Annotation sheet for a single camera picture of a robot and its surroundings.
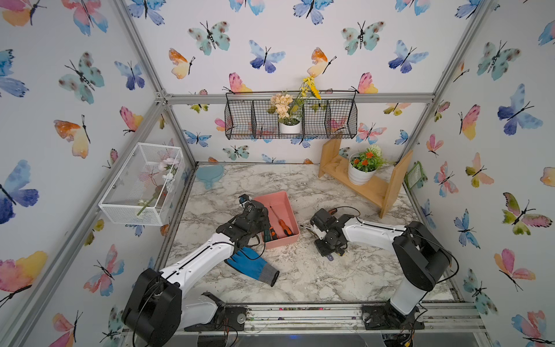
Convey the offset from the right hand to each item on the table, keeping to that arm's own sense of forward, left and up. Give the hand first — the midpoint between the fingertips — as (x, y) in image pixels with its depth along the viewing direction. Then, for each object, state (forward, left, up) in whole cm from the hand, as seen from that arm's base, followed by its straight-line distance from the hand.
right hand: (324, 247), depth 90 cm
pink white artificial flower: (+13, +57, +32) cm, 66 cm away
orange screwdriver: (+6, +16, +1) cm, 17 cm away
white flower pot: (+28, -14, +13) cm, 34 cm away
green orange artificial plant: (+28, -17, +23) cm, 40 cm away
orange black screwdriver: (+18, -5, 0) cm, 18 cm away
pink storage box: (+13, +19, 0) cm, 23 cm away
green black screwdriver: (+5, +21, +1) cm, 22 cm away
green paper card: (+40, -48, +3) cm, 62 cm away
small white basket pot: (+38, +18, +30) cm, 52 cm away
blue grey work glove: (-8, +30, +2) cm, 31 cm away
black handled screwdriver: (+2, +24, +2) cm, 24 cm away
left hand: (+6, +23, +12) cm, 26 cm away
